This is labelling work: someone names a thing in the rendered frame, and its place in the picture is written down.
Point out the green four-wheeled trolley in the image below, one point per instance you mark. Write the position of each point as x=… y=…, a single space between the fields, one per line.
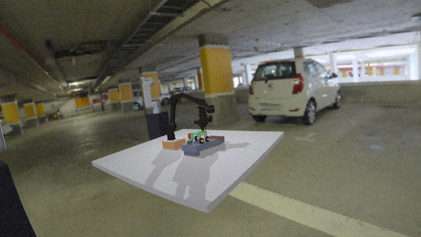
x=198 y=137

